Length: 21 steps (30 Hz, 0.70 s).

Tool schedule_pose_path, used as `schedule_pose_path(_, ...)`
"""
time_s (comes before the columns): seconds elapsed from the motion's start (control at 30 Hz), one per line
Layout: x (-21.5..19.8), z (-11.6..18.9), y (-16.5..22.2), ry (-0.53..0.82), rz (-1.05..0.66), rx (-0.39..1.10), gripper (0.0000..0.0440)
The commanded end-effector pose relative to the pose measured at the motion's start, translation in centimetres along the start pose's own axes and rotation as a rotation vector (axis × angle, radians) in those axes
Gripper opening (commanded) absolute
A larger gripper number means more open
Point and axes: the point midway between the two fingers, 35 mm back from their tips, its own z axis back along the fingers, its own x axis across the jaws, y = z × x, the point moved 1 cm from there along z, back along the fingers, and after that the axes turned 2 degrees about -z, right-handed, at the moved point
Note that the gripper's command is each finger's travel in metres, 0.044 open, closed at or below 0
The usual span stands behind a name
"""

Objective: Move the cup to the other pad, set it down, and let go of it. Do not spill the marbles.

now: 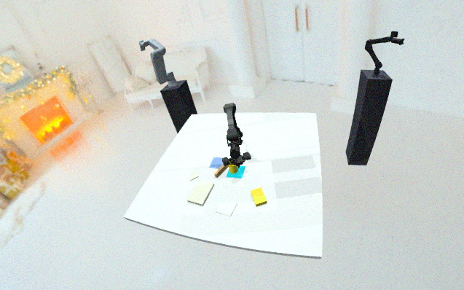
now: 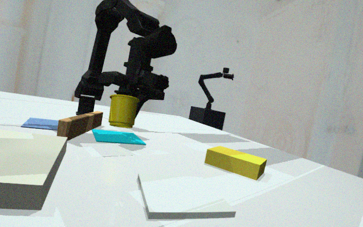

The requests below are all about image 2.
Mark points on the yellow cup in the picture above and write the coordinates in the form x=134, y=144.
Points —
x=122, y=111

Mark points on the yellow rectangular block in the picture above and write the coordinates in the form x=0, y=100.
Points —
x=246, y=165

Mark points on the brown wooden block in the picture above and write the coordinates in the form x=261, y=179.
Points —
x=77, y=125

